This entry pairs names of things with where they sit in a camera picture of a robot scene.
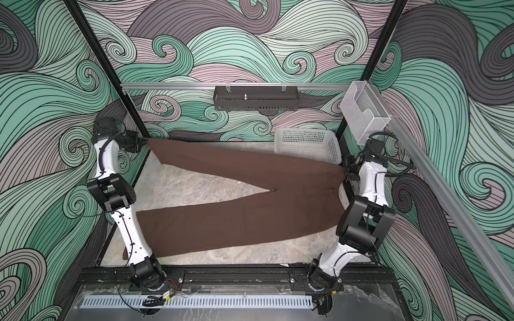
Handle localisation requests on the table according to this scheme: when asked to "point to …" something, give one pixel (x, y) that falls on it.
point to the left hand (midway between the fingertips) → (146, 134)
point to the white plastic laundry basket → (313, 142)
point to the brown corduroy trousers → (282, 203)
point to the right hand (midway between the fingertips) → (346, 163)
